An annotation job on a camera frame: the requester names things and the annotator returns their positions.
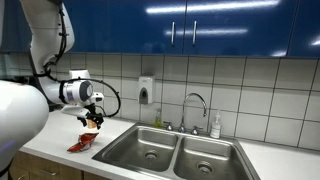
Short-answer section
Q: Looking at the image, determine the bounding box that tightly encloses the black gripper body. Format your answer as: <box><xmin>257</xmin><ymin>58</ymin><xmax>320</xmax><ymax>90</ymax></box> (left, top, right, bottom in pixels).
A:
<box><xmin>83</xmin><ymin>103</ymin><xmax>104</xmax><ymax>120</ymax></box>

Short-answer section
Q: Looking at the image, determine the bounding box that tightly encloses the red Doritos snack bag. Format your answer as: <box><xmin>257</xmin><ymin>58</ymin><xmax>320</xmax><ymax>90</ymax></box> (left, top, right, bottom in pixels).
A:
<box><xmin>66</xmin><ymin>131</ymin><xmax>100</xmax><ymax>154</ymax></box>

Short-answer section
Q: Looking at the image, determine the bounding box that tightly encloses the round metal sink drain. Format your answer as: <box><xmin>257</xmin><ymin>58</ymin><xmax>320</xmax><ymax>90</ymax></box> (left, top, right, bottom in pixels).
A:
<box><xmin>143</xmin><ymin>149</ymin><xmax>160</xmax><ymax>161</ymax></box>
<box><xmin>196</xmin><ymin>161</ymin><xmax>214</xmax><ymax>175</ymax></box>

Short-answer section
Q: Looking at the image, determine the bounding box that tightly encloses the stainless steel double sink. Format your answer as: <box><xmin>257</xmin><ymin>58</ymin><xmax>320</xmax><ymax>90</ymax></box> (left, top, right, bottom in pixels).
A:
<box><xmin>91</xmin><ymin>122</ymin><xmax>262</xmax><ymax>180</ymax></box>

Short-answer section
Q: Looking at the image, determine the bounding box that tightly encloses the wooden base cabinet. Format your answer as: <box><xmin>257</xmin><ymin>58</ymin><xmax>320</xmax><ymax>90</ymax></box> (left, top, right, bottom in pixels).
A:
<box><xmin>9</xmin><ymin>150</ymin><xmax>113</xmax><ymax>180</ymax></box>

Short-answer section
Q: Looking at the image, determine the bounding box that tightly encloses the green dish soap bottle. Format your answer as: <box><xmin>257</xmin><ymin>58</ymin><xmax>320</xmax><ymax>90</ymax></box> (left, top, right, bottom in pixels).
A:
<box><xmin>153</xmin><ymin>107</ymin><xmax>163</xmax><ymax>129</ymax></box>

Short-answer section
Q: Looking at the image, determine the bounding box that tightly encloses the chrome faucet knob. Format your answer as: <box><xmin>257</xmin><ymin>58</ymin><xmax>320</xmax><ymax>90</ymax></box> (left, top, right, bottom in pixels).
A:
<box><xmin>163</xmin><ymin>120</ymin><xmax>174</xmax><ymax>132</ymax></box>
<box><xmin>190</xmin><ymin>125</ymin><xmax>204</xmax><ymax>136</ymax></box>

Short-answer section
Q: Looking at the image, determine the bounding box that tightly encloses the chrome gooseneck faucet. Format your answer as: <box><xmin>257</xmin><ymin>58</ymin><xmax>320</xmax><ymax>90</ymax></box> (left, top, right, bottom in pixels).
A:
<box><xmin>178</xmin><ymin>92</ymin><xmax>208</xmax><ymax>134</ymax></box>

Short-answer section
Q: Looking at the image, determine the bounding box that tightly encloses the blue cabinet door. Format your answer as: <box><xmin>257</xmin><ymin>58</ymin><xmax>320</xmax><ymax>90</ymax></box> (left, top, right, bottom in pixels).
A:
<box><xmin>183</xmin><ymin>0</ymin><xmax>299</xmax><ymax>58</ymax></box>
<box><xmin>0</xmin><ymin>0</ymin><xmax>34</xmax><ymax>54</ymax></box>
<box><xmin>288</xmin><ymin>0</ymin><xmax>320</xmax><ymax>59</ymax></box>
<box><xmin>63</xmin><ymin>0</ymin><xmax>187</xmax><ymax>56</ymax></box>

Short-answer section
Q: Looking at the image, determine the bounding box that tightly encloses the clear pump soap bottle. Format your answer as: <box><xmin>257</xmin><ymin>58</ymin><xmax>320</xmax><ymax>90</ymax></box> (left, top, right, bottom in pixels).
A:
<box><xmin>209</xmin><ymin>109</ymin><xmax>223</xmax><ymax>140</ymax></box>

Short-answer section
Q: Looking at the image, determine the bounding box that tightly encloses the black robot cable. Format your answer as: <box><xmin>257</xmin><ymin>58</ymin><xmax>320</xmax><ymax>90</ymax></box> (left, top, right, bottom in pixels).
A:
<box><xmin>41</xmin><ymin>3</ymin><xmax>122</xmax><ymax>118</ymax></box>

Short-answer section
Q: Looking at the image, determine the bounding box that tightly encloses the white wall soap dispenser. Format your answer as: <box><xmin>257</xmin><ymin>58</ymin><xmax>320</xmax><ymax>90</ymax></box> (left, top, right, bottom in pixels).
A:
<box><xmin>138</xmin><ymin>75</ymin><xmax>156</xmax><ymax>105</ymax></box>

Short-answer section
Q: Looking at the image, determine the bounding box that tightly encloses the silver cabinet door handle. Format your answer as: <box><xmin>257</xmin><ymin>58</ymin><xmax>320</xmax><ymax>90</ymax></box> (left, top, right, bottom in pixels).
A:
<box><xmin>170</xmin><ymin>21</ymin><xmax>176</xmax><ymax>47</ymax></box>
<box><xmin>192</xmin><ymin>20</ymin><xmax>198</xmax><ymax>47</ymax></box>

